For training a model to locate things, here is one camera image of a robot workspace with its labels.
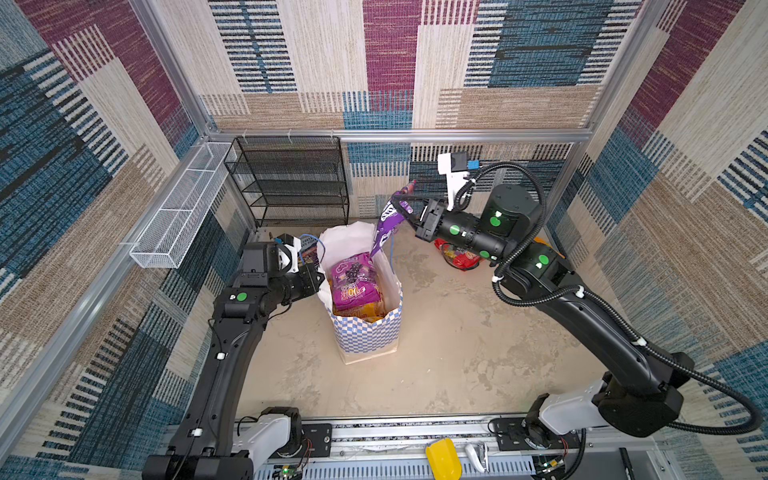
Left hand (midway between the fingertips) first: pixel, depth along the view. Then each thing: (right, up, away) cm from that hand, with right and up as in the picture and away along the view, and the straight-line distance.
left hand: (324, 271), depth 73 cm
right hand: (+16, +12, -20) cm, 28 cm away
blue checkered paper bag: (+9, -16, -2) cm, 18 cm away
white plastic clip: (+37, -42, -2) cm, 56 cm away
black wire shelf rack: (-19, +30, +36) cm, 51 cm away
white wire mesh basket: (-36, +8, -2) cm, 37 cm away
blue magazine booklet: (-2, +5, -5) cm, 7 cm away
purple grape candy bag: (+6, -4, +12) cm, 14 cm away
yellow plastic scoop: (+29, -44, -2) cm, 53 cm away
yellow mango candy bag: (+10, -13, +16) cm, 23 cm away
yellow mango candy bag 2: (+74, +8, +41) cm, 85 cm away
